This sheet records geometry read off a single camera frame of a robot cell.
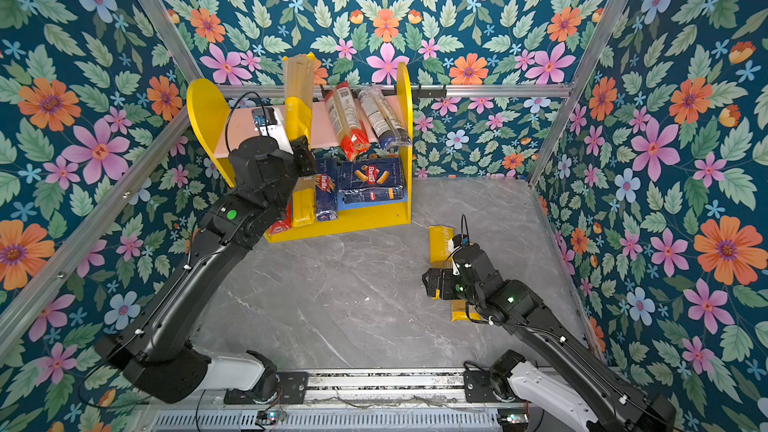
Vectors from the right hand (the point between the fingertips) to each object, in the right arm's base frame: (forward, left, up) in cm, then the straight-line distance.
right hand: (436, 276), depth 74 cm
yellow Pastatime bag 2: (-4, -7, -16) cm, 18 cm away
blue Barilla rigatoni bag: (+32, +19, +3) cm, 37 cm away
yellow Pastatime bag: (+22, -3, -15) cm, 27 cm away
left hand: (+17, +29, +33) cm, 47 cm away
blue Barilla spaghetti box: (+26, +32, +1) cm, 42 cm away
